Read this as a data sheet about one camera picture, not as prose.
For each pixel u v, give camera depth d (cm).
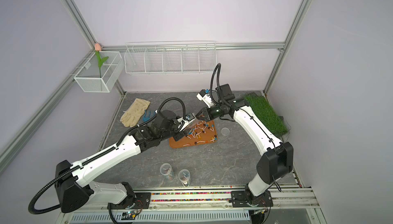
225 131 99
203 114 70
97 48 89
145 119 106
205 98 69
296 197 76
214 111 68
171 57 99
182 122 61
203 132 97
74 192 38
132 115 107
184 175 76
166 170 78
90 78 76
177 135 66
